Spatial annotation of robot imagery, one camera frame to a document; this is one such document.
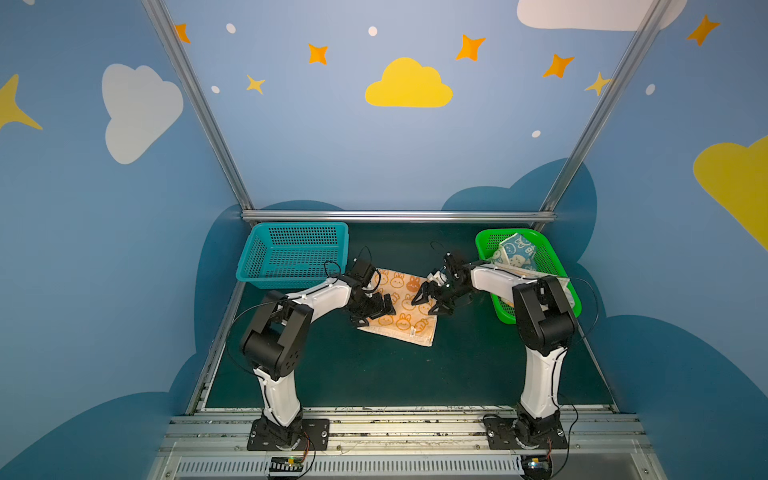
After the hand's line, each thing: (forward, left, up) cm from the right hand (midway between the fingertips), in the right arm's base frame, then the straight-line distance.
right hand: (424, 304), depth 95 cm
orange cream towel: (+15, -39, 0) cm, 42 cm away
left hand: (-4, +13, 0) cm, 13 cm away
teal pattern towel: (+24, -35, +1) cm, 42 cm away
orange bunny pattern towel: (-5, +4, -2) cm, 7 cm away
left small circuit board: (-44, +35, -6) cm, 56 cm away
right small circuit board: (-41, -28, -7) cm, 50 cm away
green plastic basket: (+27, -24, +1) cm, 36 cm away
